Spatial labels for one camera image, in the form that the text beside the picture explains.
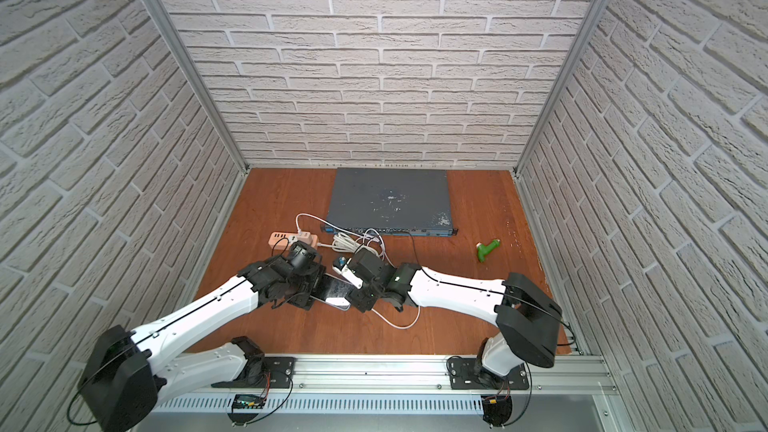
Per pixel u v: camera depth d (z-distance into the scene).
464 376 0.72
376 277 0.60
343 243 0.94
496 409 0.69
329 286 0.83
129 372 0.39
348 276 0.69
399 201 1.05
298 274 0.67
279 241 0.97
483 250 0.95
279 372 0.72
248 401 0.72
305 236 0.92
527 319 0.42
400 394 0.71
